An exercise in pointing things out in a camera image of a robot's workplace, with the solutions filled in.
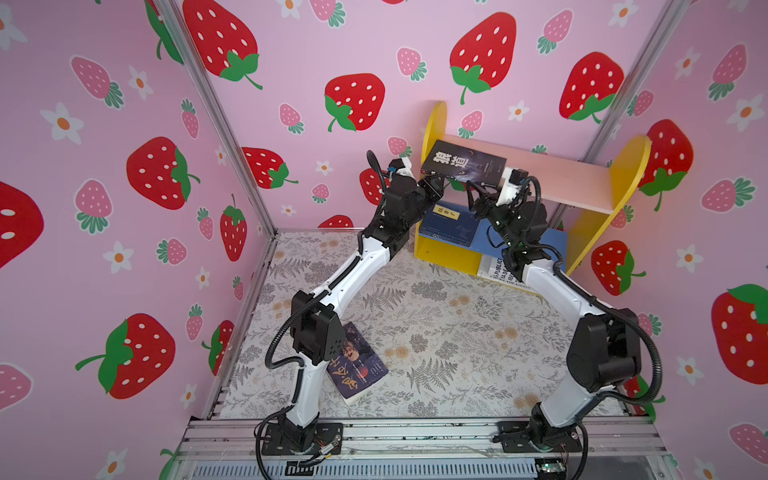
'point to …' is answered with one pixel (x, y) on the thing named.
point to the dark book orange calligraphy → (356, 367)
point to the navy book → (451, 222)
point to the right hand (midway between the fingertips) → (475, 180)
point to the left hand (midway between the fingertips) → (448, 174)
